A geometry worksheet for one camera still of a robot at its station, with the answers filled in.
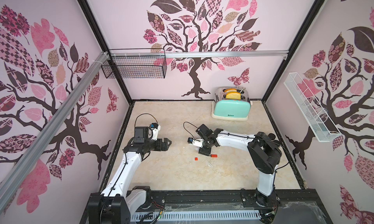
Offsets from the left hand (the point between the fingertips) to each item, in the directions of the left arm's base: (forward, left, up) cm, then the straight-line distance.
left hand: (163, 145), depth 82 cm
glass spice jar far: (+6, -66, -1) cm, 67 cm away
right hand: (+3, -24, -10) cm, 26 cm away
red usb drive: (-3, -30, -10) cm, 32 cm away
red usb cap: (-4, -19, -10) cm, 22 cm away
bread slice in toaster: (+33, -45, +9) cm, 57 cm away
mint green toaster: (+28, -44, +5) cm, 52 cm away
